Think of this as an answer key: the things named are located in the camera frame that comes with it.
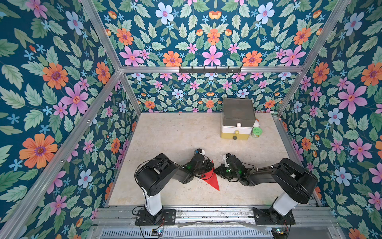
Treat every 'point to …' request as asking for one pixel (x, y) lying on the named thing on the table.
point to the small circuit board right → (279, 231)
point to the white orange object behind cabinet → (256, 123)
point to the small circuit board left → (156, 232)
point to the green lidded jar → (256, 132)
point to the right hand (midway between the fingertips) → (213, 172)
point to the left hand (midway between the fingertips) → (216, 164)
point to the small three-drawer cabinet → (238, 118)
